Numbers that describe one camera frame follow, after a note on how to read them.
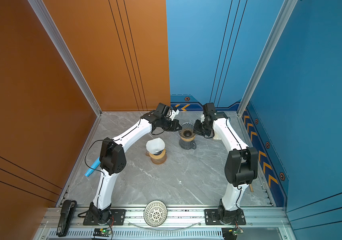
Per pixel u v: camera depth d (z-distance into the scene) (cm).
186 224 73
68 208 77
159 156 85
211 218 72
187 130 94
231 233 70
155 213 74
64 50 85
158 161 92
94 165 90
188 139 92
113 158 54
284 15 72
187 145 97
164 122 78
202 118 85
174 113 85
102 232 71
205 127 74
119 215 75
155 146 86
